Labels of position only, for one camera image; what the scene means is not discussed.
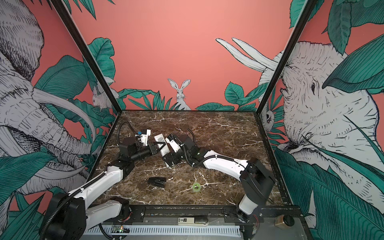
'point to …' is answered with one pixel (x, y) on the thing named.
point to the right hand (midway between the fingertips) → (165, 153)
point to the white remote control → (165, 150)
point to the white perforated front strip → (168, 230)
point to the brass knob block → (284, 222)
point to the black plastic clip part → (157, 181)
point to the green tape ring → (198, 188)
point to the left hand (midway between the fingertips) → (165, 142)
